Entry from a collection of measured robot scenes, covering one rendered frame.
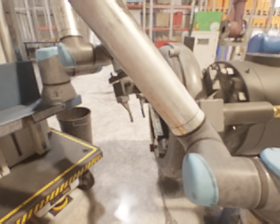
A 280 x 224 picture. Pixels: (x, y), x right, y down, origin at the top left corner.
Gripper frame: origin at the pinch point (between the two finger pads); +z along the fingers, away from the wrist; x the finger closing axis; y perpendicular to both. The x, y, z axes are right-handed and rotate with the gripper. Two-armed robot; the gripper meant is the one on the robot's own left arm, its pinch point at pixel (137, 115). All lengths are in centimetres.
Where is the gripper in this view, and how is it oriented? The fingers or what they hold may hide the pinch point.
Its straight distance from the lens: 63.3
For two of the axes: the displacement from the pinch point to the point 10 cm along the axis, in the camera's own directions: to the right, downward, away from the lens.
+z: 2.4, 9.7, 0.7
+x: 6.3, -2.2, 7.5
